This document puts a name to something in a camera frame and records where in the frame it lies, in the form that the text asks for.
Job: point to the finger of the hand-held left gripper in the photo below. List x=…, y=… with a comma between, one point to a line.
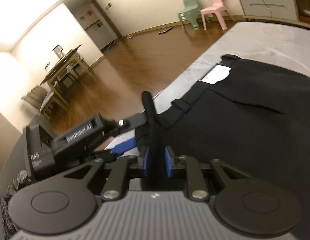
x=125, y=146
x=130, y=122

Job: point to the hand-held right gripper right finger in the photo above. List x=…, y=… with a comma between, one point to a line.
x=168, y=162

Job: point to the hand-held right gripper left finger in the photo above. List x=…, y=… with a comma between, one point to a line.
x=145, y=162

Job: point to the black pants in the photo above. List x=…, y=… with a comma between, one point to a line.
x=232, y=120

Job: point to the wooden dining chair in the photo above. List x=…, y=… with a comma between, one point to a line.
x=45, y=100

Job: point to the wooden dining table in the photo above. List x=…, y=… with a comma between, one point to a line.
x=62, y=62

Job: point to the clear glass jar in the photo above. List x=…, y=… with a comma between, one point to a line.
x=57, y=51

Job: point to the flat dark item on floor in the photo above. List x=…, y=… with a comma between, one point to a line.
x=165, y=30

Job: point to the grey door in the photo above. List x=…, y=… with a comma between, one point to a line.
x=100, y=27

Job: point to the green plastic child chair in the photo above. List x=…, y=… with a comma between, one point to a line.
x=191, y=11

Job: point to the pink plastic child chair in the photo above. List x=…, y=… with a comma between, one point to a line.
x=216, y=7

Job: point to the grey brown television cabinet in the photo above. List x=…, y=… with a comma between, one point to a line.
x=274, y=5

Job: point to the wall switch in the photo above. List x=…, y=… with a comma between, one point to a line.
x=108, y=6

